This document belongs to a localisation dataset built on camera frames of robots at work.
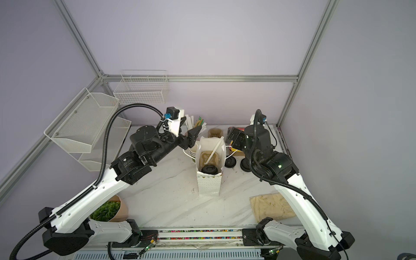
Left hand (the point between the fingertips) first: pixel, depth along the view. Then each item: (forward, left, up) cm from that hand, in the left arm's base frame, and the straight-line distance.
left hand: (191, 122), depth 58 cm
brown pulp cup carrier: (+7, -9, -36) cm, 38 cm away
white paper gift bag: (-10, -7, -31) cm, 33 cm away
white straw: (+8, -9, -27) cm, 29 cm away
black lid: (-1, -7, -32) cm, 33 cm away
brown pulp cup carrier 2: (+35, -10, -43) cm, 56 cm away
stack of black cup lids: (+10, -29, -46) cm, 55 cm away
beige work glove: (-15, -39, -45) cm, 61 cm away
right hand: (+1, -17, -6) cm, 18 cm away
